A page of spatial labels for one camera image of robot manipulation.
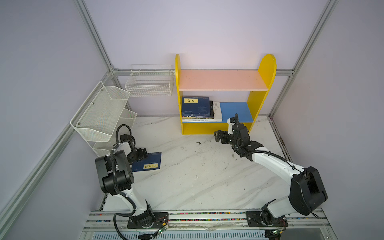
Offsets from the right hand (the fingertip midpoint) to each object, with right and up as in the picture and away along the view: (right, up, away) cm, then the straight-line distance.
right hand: (219, 132), depth 86 cm
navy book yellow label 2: (-14, +16, +9) cm, 23 cm away
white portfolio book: (+1, +11, +13) cm, 17 cm away
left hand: (-51, -18, +8) cm, 55 cm away
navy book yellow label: (-41, -19, +8) cm, 46 cm away
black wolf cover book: (-3, +15, +12) cm, 19 cm away
